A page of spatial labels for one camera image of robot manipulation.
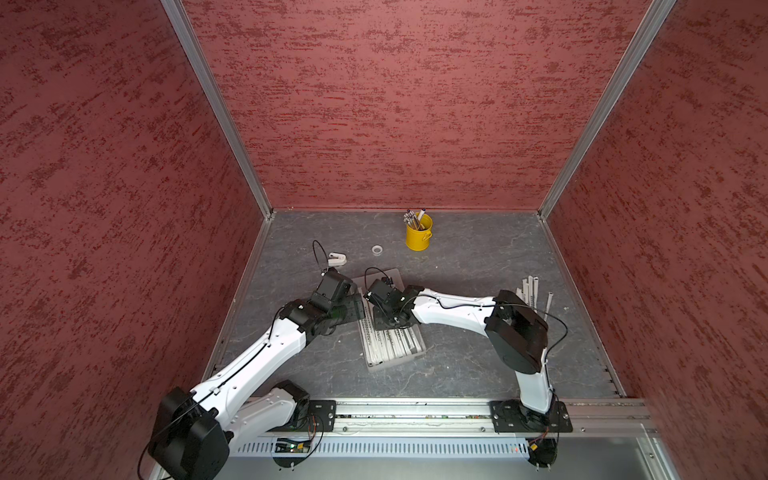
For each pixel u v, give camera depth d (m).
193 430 0.38
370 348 0.84
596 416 0.76
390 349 0.84
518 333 0.49
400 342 0.86
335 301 0.62
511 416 0.74
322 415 0.74
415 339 0.87
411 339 0.87
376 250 1.07
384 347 0.85
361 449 0.77
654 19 0.72
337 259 1.03
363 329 0.87
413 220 0.95
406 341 0.86
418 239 1.04
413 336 0.87
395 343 0.85
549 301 0.96
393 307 0.68
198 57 0.78
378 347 0.85
